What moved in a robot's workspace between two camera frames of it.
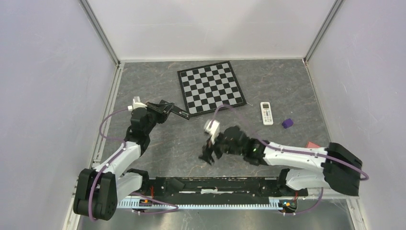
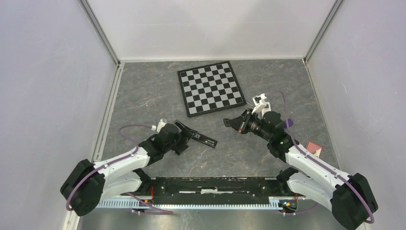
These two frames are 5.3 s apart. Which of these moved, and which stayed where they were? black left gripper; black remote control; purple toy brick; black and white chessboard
Moved: black remote control; black left gripper
Stayed: purple toy brick; black and white chessboard
